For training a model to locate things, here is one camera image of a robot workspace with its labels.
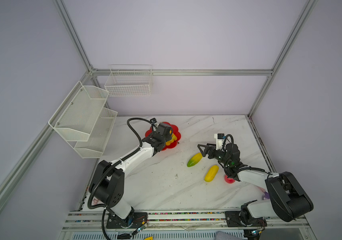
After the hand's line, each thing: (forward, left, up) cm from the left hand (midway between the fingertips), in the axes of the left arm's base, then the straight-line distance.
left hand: (164, 134), depth 88 cm
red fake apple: (-24, -37, -11) cm, 45 cm away
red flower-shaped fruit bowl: (+12, -7, -12) cm, 18 cm away
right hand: (-7, -22, -2) cm, 23 cm away
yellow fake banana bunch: (+5, -6, -11) cm, 13 cm away
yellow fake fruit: (-19, -28, -12) cm, 36 cm away
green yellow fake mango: (-10, -19, -13) cm, 25 cm away
